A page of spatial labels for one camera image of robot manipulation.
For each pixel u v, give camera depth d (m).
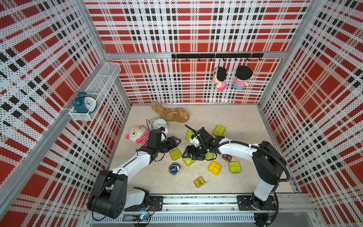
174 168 0.86
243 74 0.93
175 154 0.93
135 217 0.73
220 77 0.96
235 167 0.85
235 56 0.88
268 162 0.45
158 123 1.04
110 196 0.41
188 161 0.88
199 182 0.81
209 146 0.67
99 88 0.81
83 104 0.62
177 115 1.02
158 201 0.73
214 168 0.86
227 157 0.89
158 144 0.69
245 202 0.73
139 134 0.93
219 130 1.04
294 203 0.75
